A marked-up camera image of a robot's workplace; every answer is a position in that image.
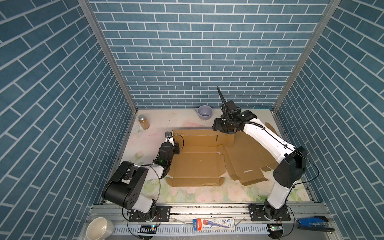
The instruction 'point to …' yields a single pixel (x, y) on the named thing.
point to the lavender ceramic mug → (204, 112)
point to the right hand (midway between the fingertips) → (214, 126)
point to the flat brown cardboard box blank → (246, 157)
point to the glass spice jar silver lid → (144, 122)
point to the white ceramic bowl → (99, 228)
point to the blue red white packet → (199, 224)
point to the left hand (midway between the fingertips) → (175, 139)
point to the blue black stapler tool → (319, 223)
